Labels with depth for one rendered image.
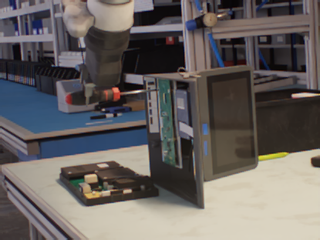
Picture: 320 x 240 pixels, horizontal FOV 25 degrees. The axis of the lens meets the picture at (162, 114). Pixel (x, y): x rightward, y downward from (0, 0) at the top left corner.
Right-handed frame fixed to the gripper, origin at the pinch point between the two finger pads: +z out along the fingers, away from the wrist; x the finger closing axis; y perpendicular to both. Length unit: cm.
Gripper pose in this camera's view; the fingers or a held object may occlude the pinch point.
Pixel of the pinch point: (84, 101)
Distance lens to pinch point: 130.3
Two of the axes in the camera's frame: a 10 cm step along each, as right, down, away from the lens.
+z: -1.6, 7.3, 6.7
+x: -3.2, -6.8, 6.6
